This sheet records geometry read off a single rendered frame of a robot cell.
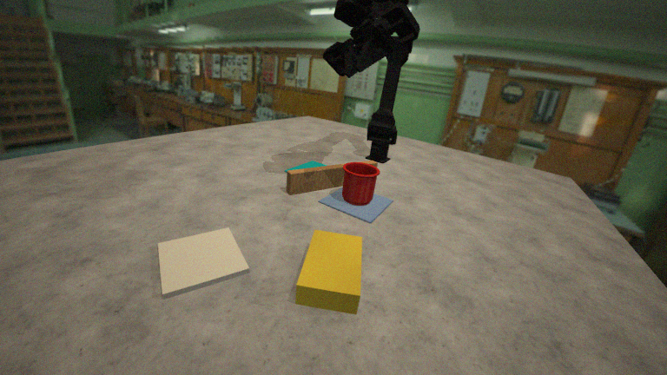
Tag brown wooden plank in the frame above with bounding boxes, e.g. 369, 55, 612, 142
286, 163, 346, 195

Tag yellow rectangular block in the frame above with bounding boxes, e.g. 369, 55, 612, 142
295, 229, 362, 314

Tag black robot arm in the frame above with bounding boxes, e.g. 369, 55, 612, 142
333, 0, 413, 163

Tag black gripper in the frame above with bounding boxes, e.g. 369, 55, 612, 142
322, 2, 420, 78

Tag beige flat rectangular pad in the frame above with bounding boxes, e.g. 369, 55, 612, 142
158, 228, 250, 299

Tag red cup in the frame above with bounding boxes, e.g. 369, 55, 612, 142
342, 162, 380, 206

